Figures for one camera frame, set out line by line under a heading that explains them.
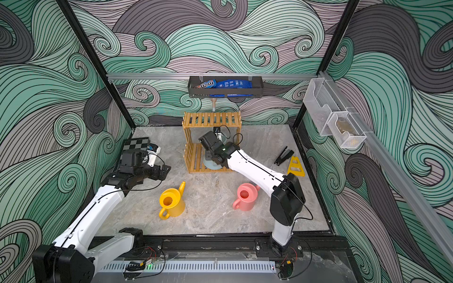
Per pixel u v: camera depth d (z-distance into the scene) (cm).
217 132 72
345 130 66
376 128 61
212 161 95
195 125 85
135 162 61
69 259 39
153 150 70
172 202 75
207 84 92
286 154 104
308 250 74
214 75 93
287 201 44
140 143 107
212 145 61
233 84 92
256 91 90
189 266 70
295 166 99
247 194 78
